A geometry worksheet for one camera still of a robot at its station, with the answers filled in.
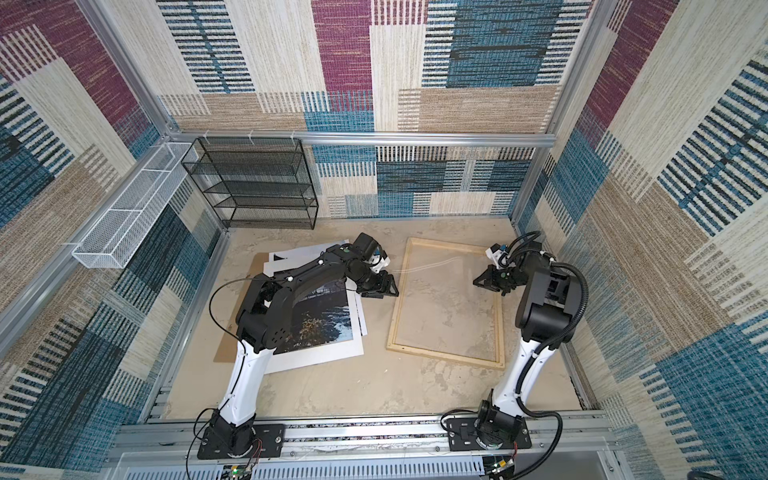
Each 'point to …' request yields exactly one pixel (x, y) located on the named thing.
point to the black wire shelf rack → (260, 183)
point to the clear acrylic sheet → (438, 309)
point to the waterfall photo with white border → (324, 327)
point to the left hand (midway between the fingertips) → (393, 290)
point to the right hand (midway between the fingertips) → (478, 283)
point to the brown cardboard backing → (248, 265)
